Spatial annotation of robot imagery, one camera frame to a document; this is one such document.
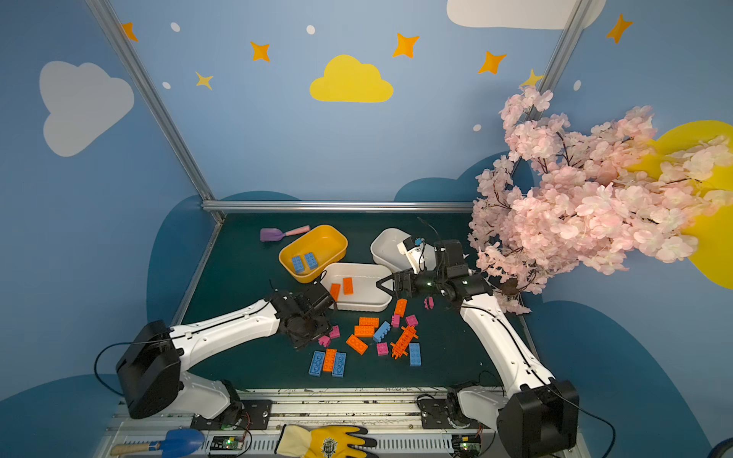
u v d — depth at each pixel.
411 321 0.91
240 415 0.68
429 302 0.95
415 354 0.84
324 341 0.85
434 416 0.75
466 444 0.72
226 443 0.71
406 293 0.66
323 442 0.69
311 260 1.06
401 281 0.66
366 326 0.89
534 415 0.39
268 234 1.14
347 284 1.00
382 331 0.88
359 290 0.99
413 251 0.69
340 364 0.85
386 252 1.11
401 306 0.96
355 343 0.87
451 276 0.61
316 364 0.82
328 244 1.10
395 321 0.90
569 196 0.50
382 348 0.85
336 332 0.86
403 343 0.86
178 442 0.70
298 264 1.04
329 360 0.84
